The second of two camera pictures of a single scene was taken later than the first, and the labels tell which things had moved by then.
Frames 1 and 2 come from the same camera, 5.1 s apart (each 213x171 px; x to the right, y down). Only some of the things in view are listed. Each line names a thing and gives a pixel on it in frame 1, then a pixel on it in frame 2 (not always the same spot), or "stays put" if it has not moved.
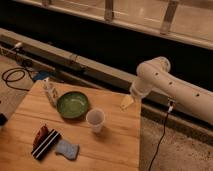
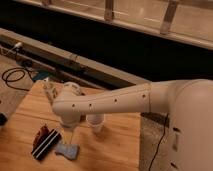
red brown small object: (43, 131) stays put
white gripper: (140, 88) to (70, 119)
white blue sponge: (71, 150) stays put
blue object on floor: (42, 75) stays put
